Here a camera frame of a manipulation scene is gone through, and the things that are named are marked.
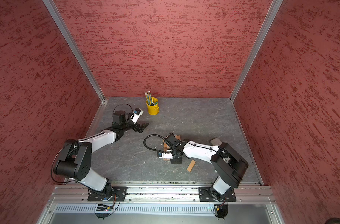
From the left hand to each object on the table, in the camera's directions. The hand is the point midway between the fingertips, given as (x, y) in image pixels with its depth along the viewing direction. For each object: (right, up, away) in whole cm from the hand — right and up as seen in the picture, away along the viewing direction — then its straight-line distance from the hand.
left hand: (143, 120), depth 92 cm
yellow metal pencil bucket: (+6, +8, +12) cm, 16 cm away
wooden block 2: (+16, -24, -7) cm, 30 cm away
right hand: (+21, -24, -5) cm, 32 cm away
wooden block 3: (+32, -27, -9) cm, 43 cm away
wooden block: (+16, -17, -2) cm, 24 cm away
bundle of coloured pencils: (+3, +16, +11) cm, 20 cm away
